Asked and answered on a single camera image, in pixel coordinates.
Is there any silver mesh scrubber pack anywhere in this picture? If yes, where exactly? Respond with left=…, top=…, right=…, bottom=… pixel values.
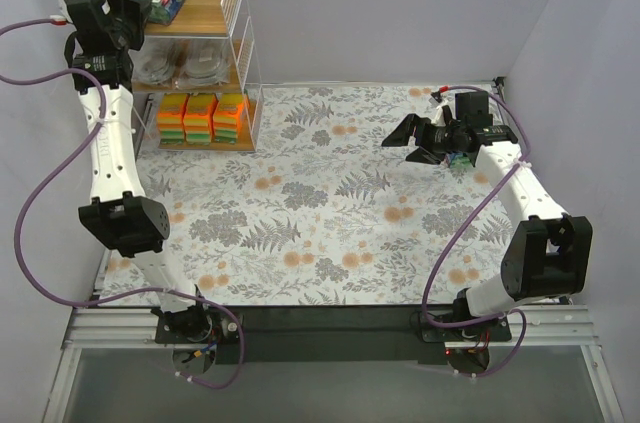
left=130, top=39, right=180, bottom=87

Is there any orange green sponge pack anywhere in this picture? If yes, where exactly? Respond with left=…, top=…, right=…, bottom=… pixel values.
left=156, top=93, right=189, bottom=144

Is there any orange box sponge pack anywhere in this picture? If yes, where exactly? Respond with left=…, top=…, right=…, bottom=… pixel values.
left=183, top=93, right=217, bottom=145

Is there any orange yellow sponge box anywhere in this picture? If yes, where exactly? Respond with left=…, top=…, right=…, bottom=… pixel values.
left=212, top=93, right=248, bottom=143

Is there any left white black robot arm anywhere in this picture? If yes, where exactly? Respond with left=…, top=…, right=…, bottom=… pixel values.
left=59, top=0, right=213, bottom=342

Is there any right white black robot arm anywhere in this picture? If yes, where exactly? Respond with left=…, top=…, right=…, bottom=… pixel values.
left=382, top=85, right=593, bottom=331

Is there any floral patterned table mat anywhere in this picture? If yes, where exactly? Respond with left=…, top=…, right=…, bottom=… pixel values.
left=95, top=83, right=561, bottom=306

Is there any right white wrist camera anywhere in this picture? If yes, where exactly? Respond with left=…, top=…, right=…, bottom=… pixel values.
left=430, top=86, right=453, bottom=127

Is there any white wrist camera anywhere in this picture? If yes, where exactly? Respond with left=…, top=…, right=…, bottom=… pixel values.
left=51, top=0, right=72, bottom=25
left=430, top=86, right=453, bottom=127

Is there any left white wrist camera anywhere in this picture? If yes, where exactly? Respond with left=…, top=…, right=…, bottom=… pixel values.
left=51, top=0, right=72, bottom=25

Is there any white wire wooden shelf unit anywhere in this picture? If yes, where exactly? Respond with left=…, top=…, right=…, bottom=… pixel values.
left=132, top=0, right=263, bottom=152

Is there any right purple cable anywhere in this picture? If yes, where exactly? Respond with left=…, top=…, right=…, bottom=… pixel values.
left=421, top=85, right=532, bottom=380

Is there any purple cable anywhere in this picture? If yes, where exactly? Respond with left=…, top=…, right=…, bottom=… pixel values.
left=0, top=16, right=247, bottom=390
left=421, top=85, right=532, bottom=380

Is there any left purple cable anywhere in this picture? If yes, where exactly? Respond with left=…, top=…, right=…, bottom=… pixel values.
left=0, top=16, right=247, bottom=390

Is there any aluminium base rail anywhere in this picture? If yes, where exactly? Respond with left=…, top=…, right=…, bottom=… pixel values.
left=63, top=304, right=599, bottom=348

